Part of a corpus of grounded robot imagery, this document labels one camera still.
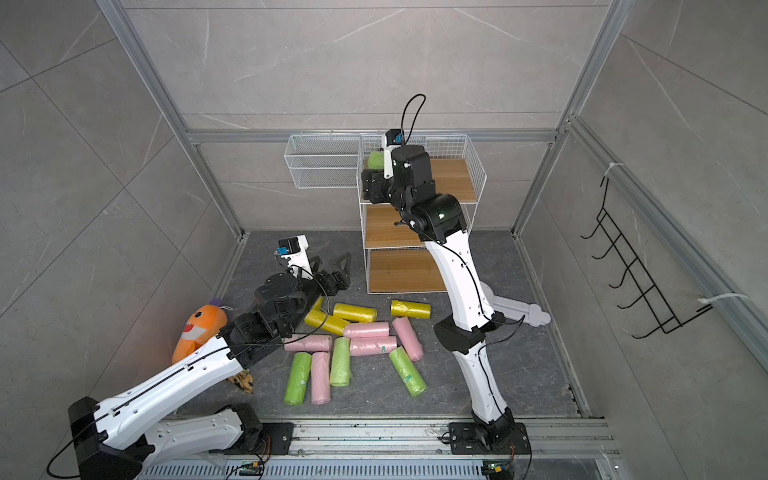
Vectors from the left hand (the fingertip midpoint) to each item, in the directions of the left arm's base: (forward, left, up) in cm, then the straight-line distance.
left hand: (336, 253), depth 66 cm
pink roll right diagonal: (-6, -17, -34) cm, 38 cm away
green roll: (-17, +14, -33) cm, 40 cm away
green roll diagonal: (-16, -16, -33) cm, 40 cm away
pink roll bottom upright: (-17, +8, -34) cm, 38 cm away
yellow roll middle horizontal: (+1, -3, -31) cm, 31 cm away
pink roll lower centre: (-9, -3, -32) cm, 33 cm away
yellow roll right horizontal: (+3, -21, -32) cm, 38 cm away
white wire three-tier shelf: (+27, -15, -37) cm, 48 cm away
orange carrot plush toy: (-3, +42, -27) cm, 50 cm away
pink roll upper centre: (-4, -5, -31) cm, 32 cm away
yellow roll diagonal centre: (-2, +6, -31) cm, 32 cm away
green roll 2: (-15, +3, -33) cm, 36 cm away
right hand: (+15, -10, +10) cm, 21 cm away
